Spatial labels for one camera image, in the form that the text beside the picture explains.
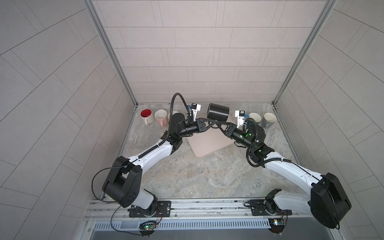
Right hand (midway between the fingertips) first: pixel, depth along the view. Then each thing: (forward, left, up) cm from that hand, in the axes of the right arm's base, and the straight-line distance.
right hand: (215, 126), depth 71 cm
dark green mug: (+18, -31, -18) cm, 40 cm away
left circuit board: (-35, +33, -24) cm, 54 cm away
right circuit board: (-38, -25, -29) cm, 54 cm away
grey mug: (+15, -37, -18) cm, 44 cm away
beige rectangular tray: (+7, +2, -25) cm, 26 cm away
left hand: (0, -1, +2) cm, 2 cm away
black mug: (+3, -1, +6) cm, 7 cm away
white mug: (+23, +41, -16) cm, 50 cm away
